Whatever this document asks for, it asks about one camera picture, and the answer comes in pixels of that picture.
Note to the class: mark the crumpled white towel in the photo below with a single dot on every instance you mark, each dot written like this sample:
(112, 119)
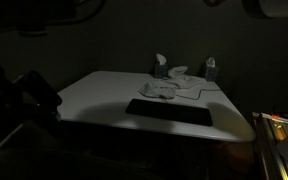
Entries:
(164, 87)

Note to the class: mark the black computer keyboard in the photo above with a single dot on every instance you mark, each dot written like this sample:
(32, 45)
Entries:
(170, 112)

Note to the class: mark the small grey bottle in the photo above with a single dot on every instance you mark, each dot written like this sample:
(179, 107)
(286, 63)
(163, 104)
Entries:
(210, 70)

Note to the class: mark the grey tissue box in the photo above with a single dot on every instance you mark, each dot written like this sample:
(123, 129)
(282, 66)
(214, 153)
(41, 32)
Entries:
(160, 68)

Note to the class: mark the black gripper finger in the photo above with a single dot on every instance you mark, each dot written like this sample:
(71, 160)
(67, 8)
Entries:
(42, 115)
(40, 88)

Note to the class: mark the aluminium extrusion frame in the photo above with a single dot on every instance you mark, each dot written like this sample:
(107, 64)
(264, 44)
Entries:
(274, 146)

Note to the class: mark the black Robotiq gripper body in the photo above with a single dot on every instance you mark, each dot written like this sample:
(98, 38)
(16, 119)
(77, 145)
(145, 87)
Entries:
(0, 103)

